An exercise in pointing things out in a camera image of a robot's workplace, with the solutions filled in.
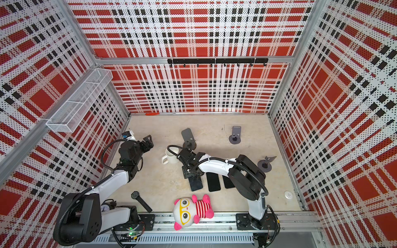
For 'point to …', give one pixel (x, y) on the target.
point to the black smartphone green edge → (195, 183)
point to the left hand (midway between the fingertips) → (148, 138)
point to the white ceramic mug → (170, 157)
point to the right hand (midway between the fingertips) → (193, 171)
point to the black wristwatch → (135, 195)
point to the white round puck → (288, 195)
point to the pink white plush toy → (186, 210)
